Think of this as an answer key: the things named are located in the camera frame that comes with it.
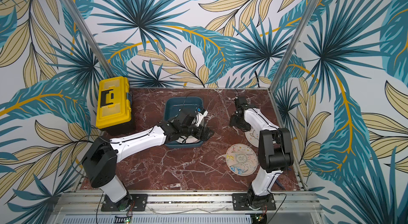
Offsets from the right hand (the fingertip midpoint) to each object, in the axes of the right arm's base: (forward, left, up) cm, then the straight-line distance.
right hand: (239, 125), depth 94 cm
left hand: (-9, +19, +9) cm, 23 cm away
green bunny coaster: (-7, +22, +21) cm, 32 cm away
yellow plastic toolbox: (+1, +68, +12) cm, 69 cm away
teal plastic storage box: (+18, +42, -2) cm, 46 cm away
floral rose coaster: (-15, +27, +14) cm, 34 cm away
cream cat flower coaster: (-4, -9, -6) cm, 12 cm away
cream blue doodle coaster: (-18, 0, -6) cm, 19 cm away
